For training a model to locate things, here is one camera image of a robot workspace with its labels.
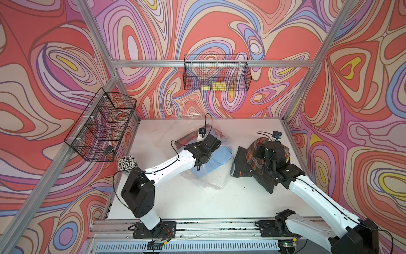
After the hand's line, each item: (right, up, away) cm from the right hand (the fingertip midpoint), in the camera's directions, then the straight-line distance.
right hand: (261, 148), depth 80 cm
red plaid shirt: (-2, -8, +1) cm, 9 cm away
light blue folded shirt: (-20, -6, +14) cm, 25 cm away
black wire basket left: (-80, +7, -6) cm, 81 cm away
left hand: (-30, -1, +5) cm, 30 cm away
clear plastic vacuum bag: (-21, -16, +13) cm, 30 cm away
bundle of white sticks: (-67, -7, -3) cm, 68 cm away
